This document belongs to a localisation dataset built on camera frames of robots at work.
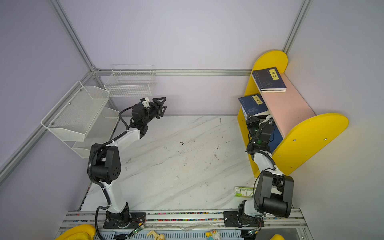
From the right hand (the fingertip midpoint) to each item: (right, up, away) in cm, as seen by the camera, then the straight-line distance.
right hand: (247, 112), depth 81 cm
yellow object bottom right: (+9, -59, -14) cm, 61 cm away
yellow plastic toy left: (-81, -57, -13) cm, 100 cm away
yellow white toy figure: (-20, -58, -14) cm, 63 cm away
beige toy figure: (-46, -59, -12) cm, 76 cm away
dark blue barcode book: (+6, +5, +7) cm, 11 cm away
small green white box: (-2, -43, -2) cm, 43 cm away
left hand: (-45, +8, +5) cm, 46 cm away
